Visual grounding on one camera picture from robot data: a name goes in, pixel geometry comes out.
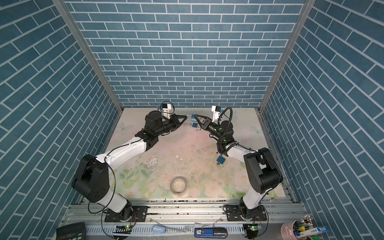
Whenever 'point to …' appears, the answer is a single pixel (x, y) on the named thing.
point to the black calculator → (74, 231)
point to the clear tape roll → (178, 186)
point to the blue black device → (211, 232)
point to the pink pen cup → (287, 231)
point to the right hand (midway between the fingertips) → (193, 116)
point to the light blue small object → (156, 228)
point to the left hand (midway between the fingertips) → (188, 118)
